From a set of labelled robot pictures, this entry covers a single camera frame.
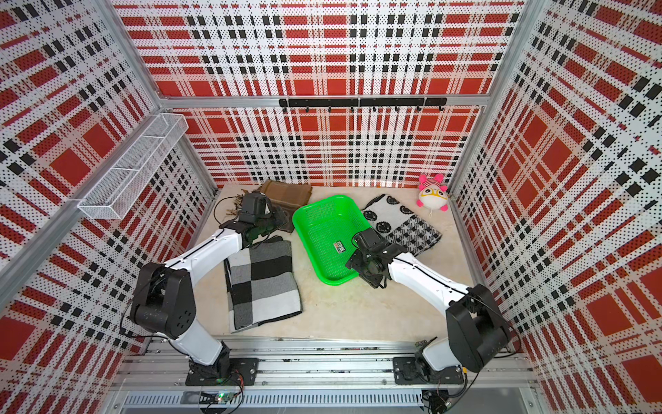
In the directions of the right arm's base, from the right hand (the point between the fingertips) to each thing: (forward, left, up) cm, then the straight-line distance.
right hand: (359, 268), depth 85 cm
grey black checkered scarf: (-2, +35, -8) cm, 36 cm away
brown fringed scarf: (+42, +32, -8) cm, 53 cm away
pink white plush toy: (+37, -34, -3) cm, 50 cm away
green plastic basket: (+24, +13, -9) cm, 28 cm away
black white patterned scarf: (+25, -16, -5) cm, 30 cm away
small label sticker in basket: (+14, +7, -9) cm, 19 cm away
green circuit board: (-35, +38, -7) cm, 52 cm away
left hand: (+18, +25, +6) cm, 32 cm away
